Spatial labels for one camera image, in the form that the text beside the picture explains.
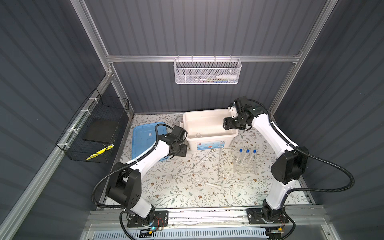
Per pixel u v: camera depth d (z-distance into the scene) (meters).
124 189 0.43
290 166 0.47
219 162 0.94
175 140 0.64
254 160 0.94
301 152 0.46
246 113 0.61
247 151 0.81
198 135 0.98
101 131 0.74
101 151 0.66
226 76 0.91
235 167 0.89
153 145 0.56
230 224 0.72
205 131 1.11
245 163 0.92
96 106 0.79
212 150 0.99
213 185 0.84
